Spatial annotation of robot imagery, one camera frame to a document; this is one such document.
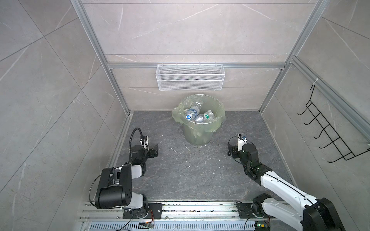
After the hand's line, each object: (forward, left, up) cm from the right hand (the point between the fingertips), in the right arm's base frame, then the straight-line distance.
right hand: (235, 141), depth 86 cm
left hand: (+5, +55, -5) cm, 55 cm away
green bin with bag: (+5, +22, +2) cm, 23 cm away
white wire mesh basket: (+44, +27, +17) cm, 54 cm away
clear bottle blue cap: (+10, +22, +11) cm, 27 cm away
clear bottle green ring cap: (+11, +16, +11) cm, 22 cm away
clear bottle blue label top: (+10, +26, +16) cm, 32 cm away
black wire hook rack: (-19, -37, +20) cm, 46 cm away
